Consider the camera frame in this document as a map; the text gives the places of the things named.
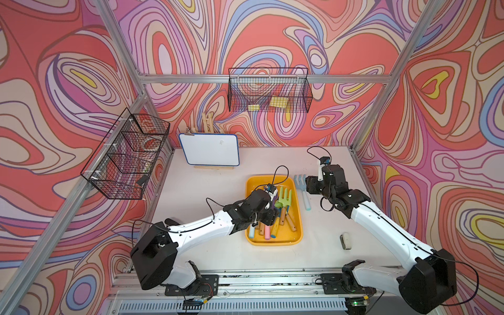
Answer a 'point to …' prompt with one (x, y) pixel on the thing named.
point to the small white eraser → (346, 241)
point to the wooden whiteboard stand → (201, 167)
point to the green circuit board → (192, 304)
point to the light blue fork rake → (251, 231)
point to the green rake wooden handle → (284, 202)
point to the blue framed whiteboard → (210, 149)
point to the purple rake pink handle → (267, 231)
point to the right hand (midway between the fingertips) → (312, 184)
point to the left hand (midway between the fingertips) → (275, 210)
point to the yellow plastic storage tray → (284, 235)
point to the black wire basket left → (120, 165)
